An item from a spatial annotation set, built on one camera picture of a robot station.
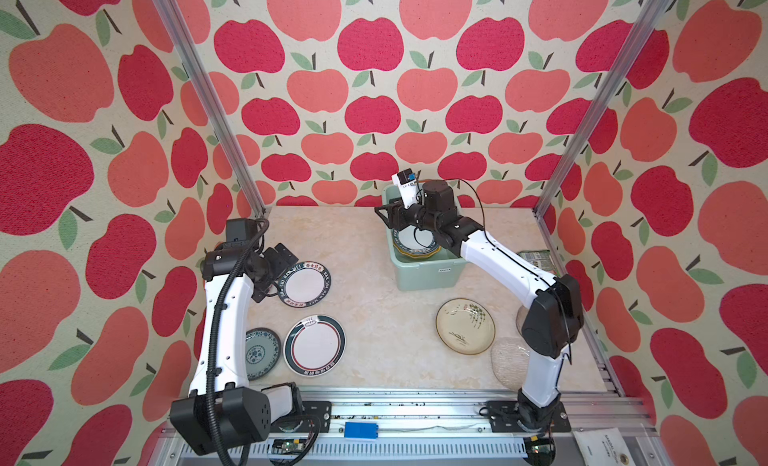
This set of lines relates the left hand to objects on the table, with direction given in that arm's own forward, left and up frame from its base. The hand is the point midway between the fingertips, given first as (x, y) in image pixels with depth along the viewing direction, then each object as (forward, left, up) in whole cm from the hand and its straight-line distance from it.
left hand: (289, 270), depth 76 cm
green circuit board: (-36, -1, -24) cm, 43 cm away
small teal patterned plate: (-12, +11, -23) cm, 28 cm away
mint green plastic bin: (+6, -41, -10) cm, 43 cm away
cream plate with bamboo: (-6, -50, -23) cm, 55 cm away
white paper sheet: (-37, -76, -21) cm, 87 cm away
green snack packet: (+18, -81, -20) cm, 86 cm away
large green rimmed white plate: (-12, -4, -23) cm, 26 cm away
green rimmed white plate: (+10, +2, -23) cm, 25 cm away
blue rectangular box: (-33, -19, -23) cm, 44 cm away
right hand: (+16, -26, +8) cm, 32 cm away
